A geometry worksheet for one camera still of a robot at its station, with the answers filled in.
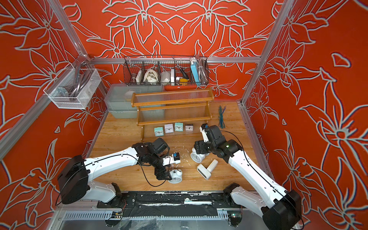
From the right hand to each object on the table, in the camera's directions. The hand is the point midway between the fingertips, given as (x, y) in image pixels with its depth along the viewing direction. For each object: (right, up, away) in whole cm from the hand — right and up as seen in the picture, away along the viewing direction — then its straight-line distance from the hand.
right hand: (197, 144), depth 77 cm
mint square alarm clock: (-24, +5, +18) cm, 31 cm away
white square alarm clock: (-18, +7, +20) cm, 27 cm away
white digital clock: (+4, -16, +1) cm, 16 cm away
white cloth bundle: (-29, +41, +13) cm, 52 cm away
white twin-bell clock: (+1, -9, +5) cm, 10 cm away
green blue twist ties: (+21, +10, +29) cm, 38 cm away
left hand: (-14, -14, 0) cm, 20 cm away
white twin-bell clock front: (-11, -16, -3) cm, 20 cm away
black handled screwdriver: (-8, +45, +18) cm, 49 cm away
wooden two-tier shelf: (-15, +22, +21) cm, 34 cm away
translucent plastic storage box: (-52, +28, +18) cm, 62 cm away
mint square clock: (-11, +8, +21) cm, 25 cm away
